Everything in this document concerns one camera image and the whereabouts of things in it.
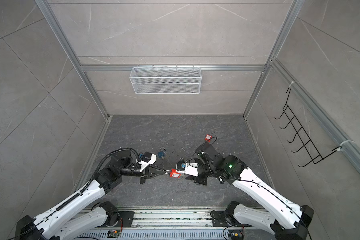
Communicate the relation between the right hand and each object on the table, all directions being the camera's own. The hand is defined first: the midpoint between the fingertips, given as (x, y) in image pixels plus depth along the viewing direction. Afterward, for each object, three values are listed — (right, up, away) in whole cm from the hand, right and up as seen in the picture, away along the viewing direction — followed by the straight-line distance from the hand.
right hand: (188, 170), depth 69 cm
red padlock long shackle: (-6, 0, -4) cm, 7 cm away
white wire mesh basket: (-15, +53, +32) cm, 63 cm away
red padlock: (+15, +14, +36) cm, 41 cm away
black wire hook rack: (+51, +9, -8) cm, 52 cm away
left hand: (-11, +2, -3) cm, 12 cm away
